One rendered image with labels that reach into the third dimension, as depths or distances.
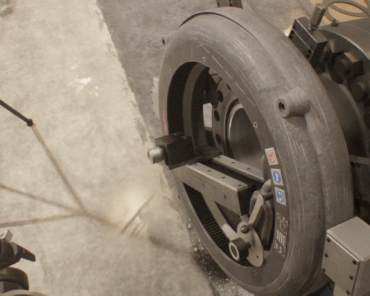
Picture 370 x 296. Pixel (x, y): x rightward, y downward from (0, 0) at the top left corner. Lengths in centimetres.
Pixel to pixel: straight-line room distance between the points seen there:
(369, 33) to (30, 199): 134
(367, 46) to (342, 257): 55
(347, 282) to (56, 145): 142
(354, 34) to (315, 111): 42
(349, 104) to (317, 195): 40
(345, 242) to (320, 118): 23
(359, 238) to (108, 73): 169
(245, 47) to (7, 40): 188
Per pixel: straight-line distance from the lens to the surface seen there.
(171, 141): 119
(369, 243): 83
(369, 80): 108
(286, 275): 97
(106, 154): 189
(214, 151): 123
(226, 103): 122
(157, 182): 180
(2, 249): 120
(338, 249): 83
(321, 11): 85
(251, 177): 105
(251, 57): 85
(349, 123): 114
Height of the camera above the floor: 147
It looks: 50 degrees down
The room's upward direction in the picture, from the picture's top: 8 degrees clockwise
